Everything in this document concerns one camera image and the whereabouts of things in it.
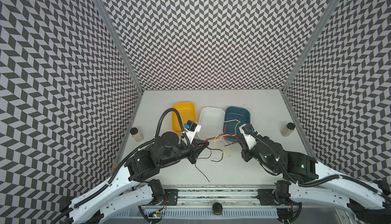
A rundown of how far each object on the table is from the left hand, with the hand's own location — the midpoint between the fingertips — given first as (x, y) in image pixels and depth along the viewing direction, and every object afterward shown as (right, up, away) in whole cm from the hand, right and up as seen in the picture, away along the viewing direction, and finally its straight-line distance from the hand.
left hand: (207, 144), depth 59 cm
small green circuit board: (-22, -33, +7) cm, 41 cm away
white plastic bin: (+4, +4, +45) cm, 46 cm away
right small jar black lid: (+48, 0, +29) cm, 56 cm away
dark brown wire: (+3, -14, +19) cm, 24 cm away
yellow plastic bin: (-12, +10, +47) cm, 49 cm away
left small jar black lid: (-39, -1, +23) cm, 45 cm away
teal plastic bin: (+19, +6, +42) cm, 46 cm away
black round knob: (+4, -28, +4) cm, 28 cm away
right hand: (+14, +1, +6) cm, 15 cm away
